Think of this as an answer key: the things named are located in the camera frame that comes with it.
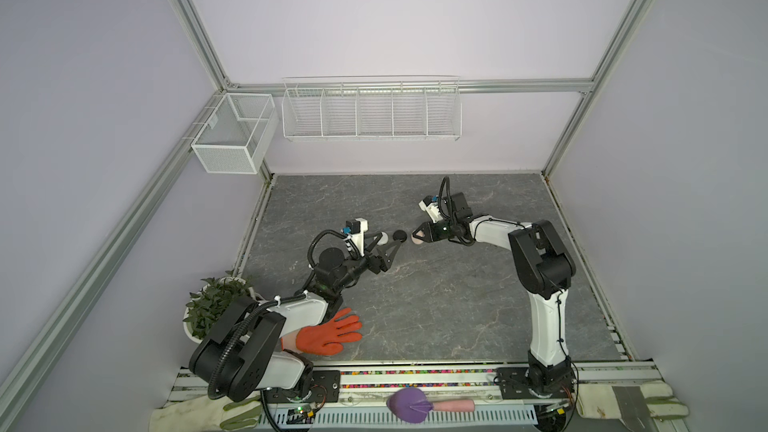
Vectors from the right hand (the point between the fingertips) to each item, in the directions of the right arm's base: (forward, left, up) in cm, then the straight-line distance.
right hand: (416, 235), depth 100 cm
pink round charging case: (-1, -1, +3) cm, 4 cm away
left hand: (-12, +7, +15) cm, 21 cm away
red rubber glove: (-33, +25, 0) cm, 42 cm away
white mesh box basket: (+29, +62, +20) cm, 72 cm away
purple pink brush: (-47, +3, 0) cm, 48 cm away
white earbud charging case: (-1, +11, -1) cm, 11 cm away
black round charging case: (+1, +6, -2) cm, 6 cm away
